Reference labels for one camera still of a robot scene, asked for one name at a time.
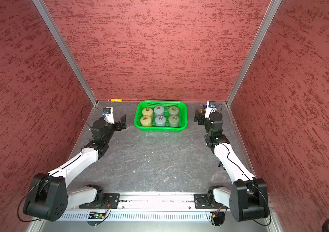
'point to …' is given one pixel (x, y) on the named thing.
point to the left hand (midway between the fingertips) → (118, 117)
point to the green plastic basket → (181, 105)
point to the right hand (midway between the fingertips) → (201, 112)
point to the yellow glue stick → (116, 100)
